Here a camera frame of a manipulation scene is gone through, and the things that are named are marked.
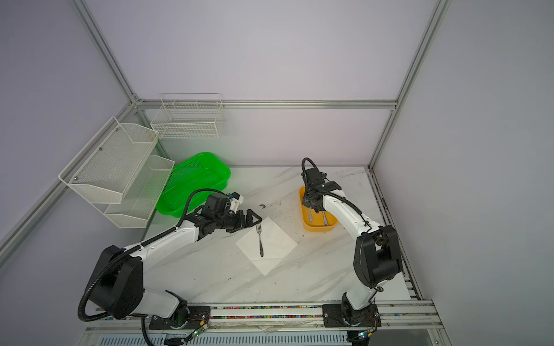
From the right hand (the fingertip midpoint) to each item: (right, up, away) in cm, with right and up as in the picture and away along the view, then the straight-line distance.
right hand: (310, 200), depth 89 cm
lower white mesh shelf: (-74, +2, +4) cm, 74 cm away
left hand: (-23, -9, -6) cm, 25 cm away
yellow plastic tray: (+5, -12, +8) cm, 15 cm away
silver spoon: (+2, -8, +11) cm, 14 cm away
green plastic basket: (-56, +14, +29) cm, 65 cm away
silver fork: (-22, -14, +6) cm, 27 cm away
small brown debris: (-21, -3, +15) cm, 26 cm away
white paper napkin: (-14, -20, +3) cm, 24 cm away
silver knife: (+8, -10, +9) cm, 16 cm away
